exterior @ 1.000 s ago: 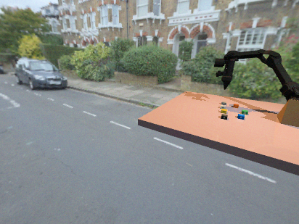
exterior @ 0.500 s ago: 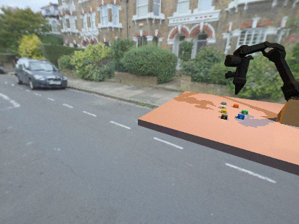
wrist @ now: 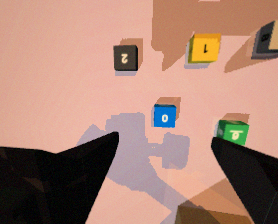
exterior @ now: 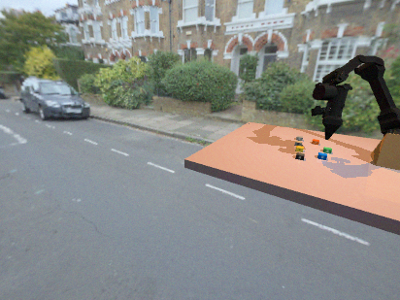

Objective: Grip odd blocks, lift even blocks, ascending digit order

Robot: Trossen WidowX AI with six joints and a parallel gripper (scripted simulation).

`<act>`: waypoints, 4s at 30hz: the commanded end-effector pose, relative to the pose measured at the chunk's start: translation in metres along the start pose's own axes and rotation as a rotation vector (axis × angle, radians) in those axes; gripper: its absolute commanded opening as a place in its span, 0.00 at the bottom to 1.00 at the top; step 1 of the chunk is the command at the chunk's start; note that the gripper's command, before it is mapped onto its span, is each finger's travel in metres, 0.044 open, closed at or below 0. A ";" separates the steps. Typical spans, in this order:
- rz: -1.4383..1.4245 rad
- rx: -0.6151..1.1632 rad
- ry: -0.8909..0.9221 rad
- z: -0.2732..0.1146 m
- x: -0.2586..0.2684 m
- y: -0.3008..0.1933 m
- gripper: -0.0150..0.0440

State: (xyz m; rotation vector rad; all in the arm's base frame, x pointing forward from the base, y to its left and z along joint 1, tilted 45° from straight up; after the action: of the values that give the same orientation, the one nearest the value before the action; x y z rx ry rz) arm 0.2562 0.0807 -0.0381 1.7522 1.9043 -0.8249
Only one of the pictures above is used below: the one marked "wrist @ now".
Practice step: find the blue block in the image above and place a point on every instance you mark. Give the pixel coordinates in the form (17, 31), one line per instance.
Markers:
(164, 115)

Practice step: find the green block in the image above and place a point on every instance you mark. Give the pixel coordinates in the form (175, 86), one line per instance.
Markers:
(233, 131)

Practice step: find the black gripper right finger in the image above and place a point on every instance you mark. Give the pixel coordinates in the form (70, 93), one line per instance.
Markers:
(254, 177)

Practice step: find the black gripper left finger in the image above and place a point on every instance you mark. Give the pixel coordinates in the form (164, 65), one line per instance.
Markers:
(65, 184)

